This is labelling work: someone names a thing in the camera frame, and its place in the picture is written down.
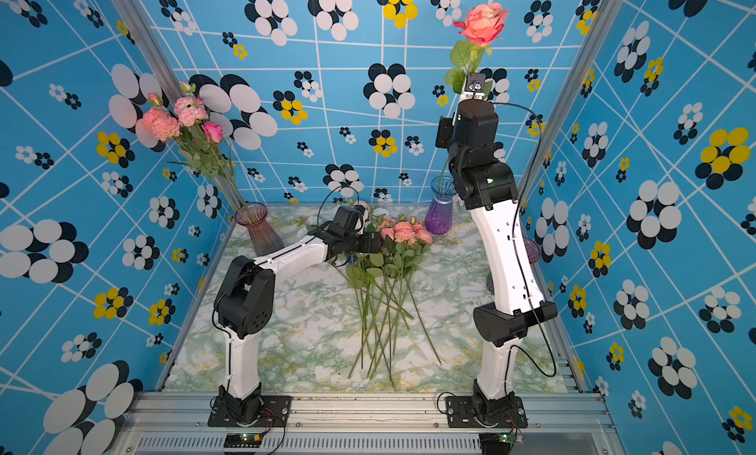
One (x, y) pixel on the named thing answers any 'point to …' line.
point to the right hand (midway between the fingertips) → (468, 110)
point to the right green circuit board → (498, 443)
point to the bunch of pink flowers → (386, 297)
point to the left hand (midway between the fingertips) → (377, 238)
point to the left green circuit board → (242, 440)
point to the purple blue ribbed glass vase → (439, 214)
